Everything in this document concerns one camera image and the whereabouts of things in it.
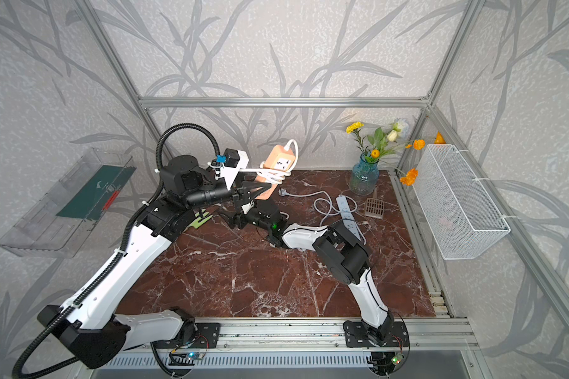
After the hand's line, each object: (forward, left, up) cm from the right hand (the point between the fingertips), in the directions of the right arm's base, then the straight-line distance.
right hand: (226, 204), depth 83 cm
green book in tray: (-6, +33, +14) cm, 37 cm away
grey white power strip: (+6, -46, -17) cm, 49 cm away
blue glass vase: (+20, -55, -9) cm, 59 cm away
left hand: (-10, -18, +22) cm, 30 cm away
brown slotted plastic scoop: (+12, -60, -19) cm, 64 cm away
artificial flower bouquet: (+25, -59, +6) cm, 65 cm away
